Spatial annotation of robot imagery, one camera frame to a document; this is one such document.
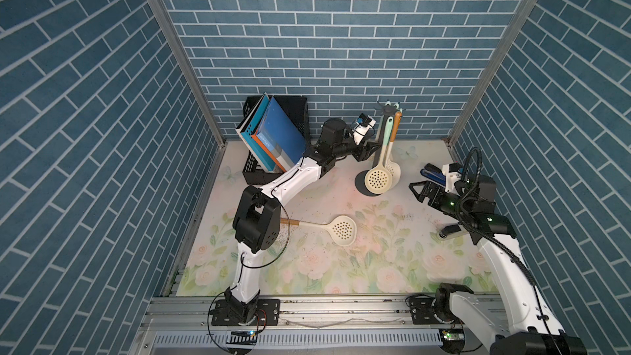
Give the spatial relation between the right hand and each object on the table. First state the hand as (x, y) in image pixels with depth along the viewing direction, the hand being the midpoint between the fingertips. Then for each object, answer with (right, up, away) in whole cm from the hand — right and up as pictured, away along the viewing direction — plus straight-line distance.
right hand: (422, 190), depth 77 cm
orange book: (-52, +12, +12) cm, 55 cm away
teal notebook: (-58, +18, +7) cm, 61 cm away
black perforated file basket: (-43, +31, +21) cm, 57 cm away
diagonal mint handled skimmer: (-11, +2, +13) cm, 17 cm away
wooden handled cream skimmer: (-25, -16, +12) cm, 32 cm away
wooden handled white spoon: (-5, +8, +16) cm, 19 cm away
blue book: (-50, +21, +28) cm, 61 cm away
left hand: (-12, +16, +5) cm, 21 cm away
